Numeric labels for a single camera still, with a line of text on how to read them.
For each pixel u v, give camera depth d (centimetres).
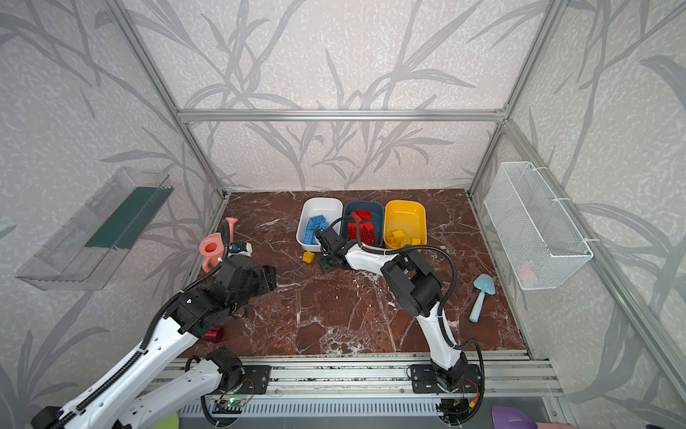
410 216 111
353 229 105
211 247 90
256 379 74
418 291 54
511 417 67
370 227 106
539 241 62
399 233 103
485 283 91
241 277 54
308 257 99
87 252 64
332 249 77
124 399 41
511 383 75
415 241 102
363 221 109
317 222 107
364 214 112
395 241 100
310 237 101
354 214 111
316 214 111
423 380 74
